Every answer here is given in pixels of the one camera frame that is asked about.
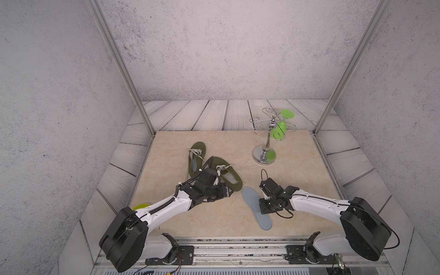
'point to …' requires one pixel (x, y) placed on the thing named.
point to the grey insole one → (251, 198)
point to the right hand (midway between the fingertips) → (263, 208)
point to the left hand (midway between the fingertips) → (232, 193)
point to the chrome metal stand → (266, 154)
